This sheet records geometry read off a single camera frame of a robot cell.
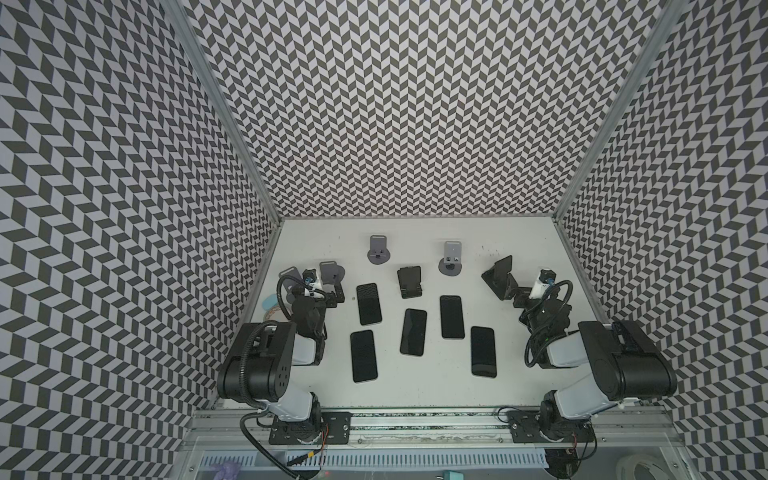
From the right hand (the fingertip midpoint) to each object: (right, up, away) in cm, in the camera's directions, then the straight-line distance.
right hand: (523, 281), depth 90 cm
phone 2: (-48, -20, -7) cm, 52 cm away
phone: (-14, -19, -7) cm, 25 cm away
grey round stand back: (-45, +8, +13) cm, 47 cm away
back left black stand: (-60, +1, +10) cm, 61 cm away
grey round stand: (-20, +4, +12) cm, 23 cm away
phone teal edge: (-47, -8, +4) cm, 48 cm away
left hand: (-61, +2, +1) cm, 61 cm away
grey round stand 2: (-66, +3, -13) cm, 67 cm away
